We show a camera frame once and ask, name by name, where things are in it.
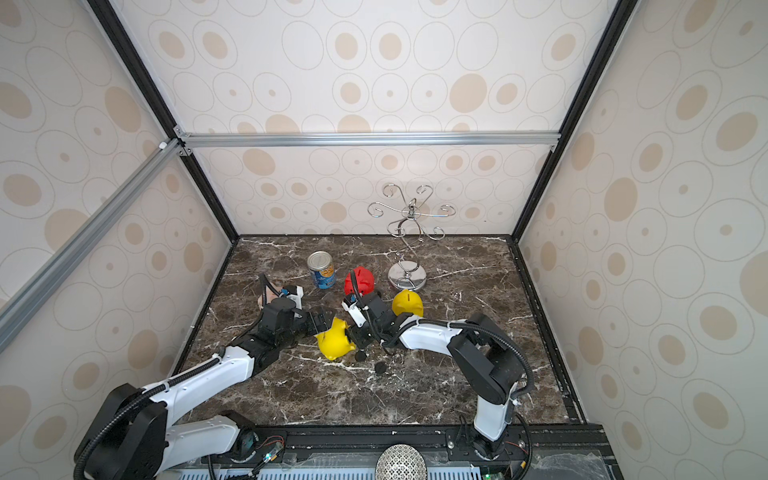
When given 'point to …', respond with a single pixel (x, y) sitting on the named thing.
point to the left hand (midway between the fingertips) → (333, 313)
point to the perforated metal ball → (401, 462)
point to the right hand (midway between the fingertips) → (363, 326)
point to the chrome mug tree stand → (409, 274)
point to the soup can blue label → (320, 262)
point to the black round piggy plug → (360, 356)
